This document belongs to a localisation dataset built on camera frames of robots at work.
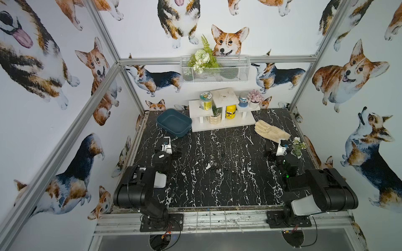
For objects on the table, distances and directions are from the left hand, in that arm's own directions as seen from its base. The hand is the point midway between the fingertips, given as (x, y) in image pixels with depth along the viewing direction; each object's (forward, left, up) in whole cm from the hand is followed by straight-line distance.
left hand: (169, 139), depth 91 cm
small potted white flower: (-5, -75, -2) cm, 75 cm away
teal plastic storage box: (+24, +2, -12) cm, 27 cm away
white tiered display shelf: (+25, -50, -8) cm, 56 cm away
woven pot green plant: (+19, -28, -3) cm, 34 cm away
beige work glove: (+12, -65, -10) cm, 67 cm away
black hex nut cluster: (-11, -27, -10) cm, 31 cm away
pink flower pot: (+19, -51, +14) cm, 56 cm away
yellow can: (+24, -39, -3) cm, 46 cm away
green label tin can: (+20, -22, +12) cm, 32 cm away
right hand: (-4, -63, +2) cm, 63 cm away
